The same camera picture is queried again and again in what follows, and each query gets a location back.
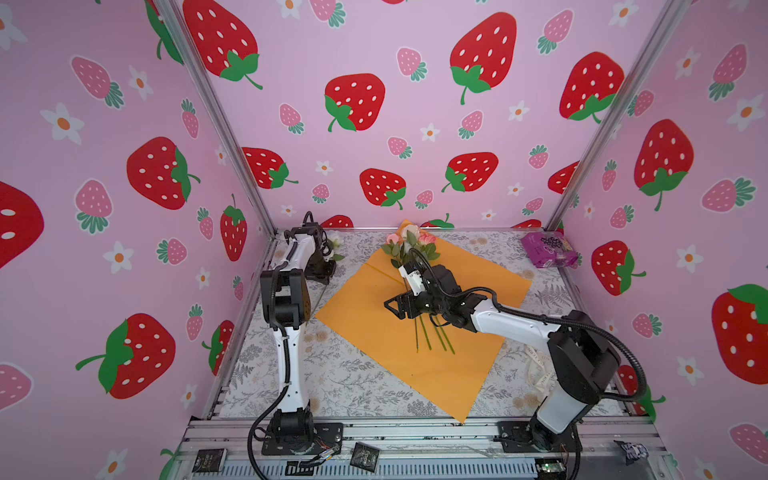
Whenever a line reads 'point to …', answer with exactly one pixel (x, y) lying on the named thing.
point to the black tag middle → (365, 457)
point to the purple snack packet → (548, 249)
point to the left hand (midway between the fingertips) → (327, 279)
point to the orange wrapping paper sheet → (448, 365)
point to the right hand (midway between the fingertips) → (391, 300)
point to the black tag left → (209, 460)
